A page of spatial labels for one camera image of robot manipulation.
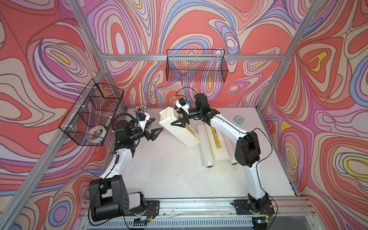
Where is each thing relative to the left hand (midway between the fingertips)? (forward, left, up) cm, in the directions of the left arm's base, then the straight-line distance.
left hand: (159, 125), depth 78 cm
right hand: (+4, -7, 0) cm, 8 cm away
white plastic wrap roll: (-1, -28, -19) cm, 34 cm away
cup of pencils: (+18, +15, -5) cm, 24 cm away
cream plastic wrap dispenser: (-1, -15, -9) cm, 17 cm away
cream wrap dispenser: (-3, -35, -16) cm, 38 cm away
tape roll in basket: (-5, +31, +2) cm, 31 cm away
